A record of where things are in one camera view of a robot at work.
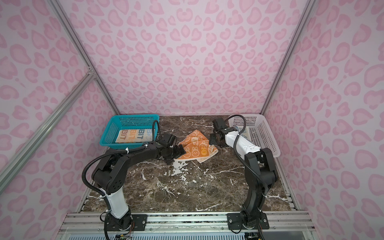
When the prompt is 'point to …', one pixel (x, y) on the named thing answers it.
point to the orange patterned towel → (197, 147)
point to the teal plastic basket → (131, 122)
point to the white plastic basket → (260, 132)
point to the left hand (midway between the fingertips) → (183, 155)
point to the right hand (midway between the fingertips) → (216, 140)
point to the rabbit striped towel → (135, 135)
